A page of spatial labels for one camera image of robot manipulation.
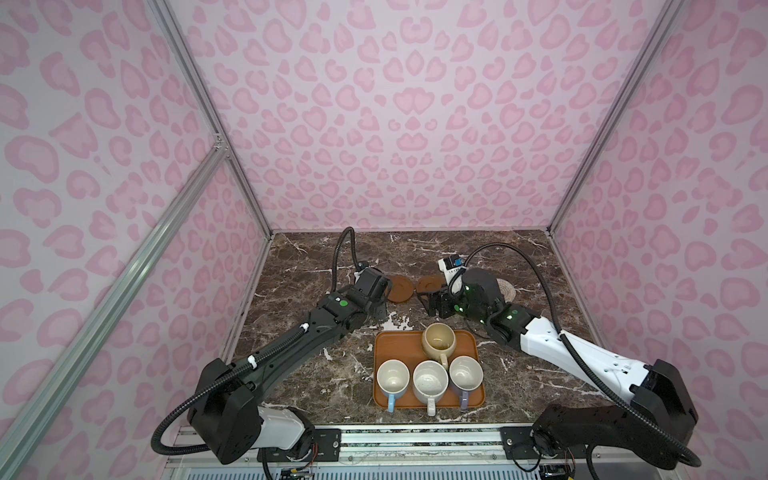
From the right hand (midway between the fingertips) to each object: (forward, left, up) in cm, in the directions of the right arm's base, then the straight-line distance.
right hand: (430, 289), depth 78 cm
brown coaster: (+14, +8, -21) cm, 26 cm away
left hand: (0, +14, -4) cm, 15 cm away
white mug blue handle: (-17, +10, -19) cm, 27 cm away
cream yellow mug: (-6, -4, -19) cm, 20 cm away
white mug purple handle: (-15, -10, -20) cm, 27 cm away
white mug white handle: (-18, -1, -19) cm, 26 cm away
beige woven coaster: (+14, -28, -21) cm, 38 cm away
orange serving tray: (-7, +5, -20) cm, 22 cm away
